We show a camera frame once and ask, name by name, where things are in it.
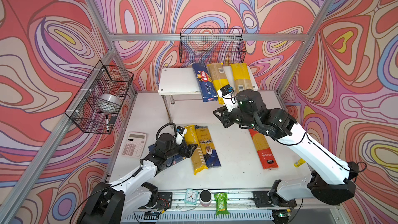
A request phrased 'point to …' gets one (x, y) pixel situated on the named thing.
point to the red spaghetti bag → (264, 152)
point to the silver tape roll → (107, 101)
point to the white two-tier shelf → (183, 80)
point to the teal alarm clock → (191, 196)
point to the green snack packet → (221, 203)
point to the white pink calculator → (134, 145)
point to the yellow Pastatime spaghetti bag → (197, 158)
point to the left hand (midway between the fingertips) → (192, 141)
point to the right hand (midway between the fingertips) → (218, 115)
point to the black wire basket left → (95, 107)
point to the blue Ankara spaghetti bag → (209, 148)
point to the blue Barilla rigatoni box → (174, 159)
